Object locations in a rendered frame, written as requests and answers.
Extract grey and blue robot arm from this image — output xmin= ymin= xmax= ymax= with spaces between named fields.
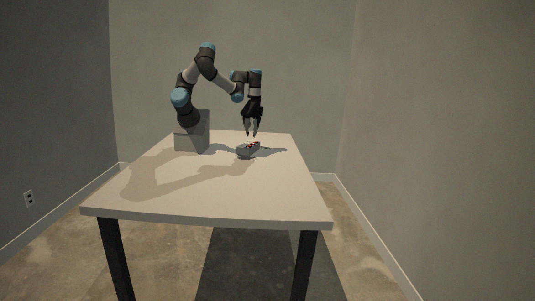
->
xmin=170 ymin=42 xmax=262 ymax=128

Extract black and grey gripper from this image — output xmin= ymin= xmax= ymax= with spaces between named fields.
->
xmin=243 ymin=95 xmax=263 ymax=137

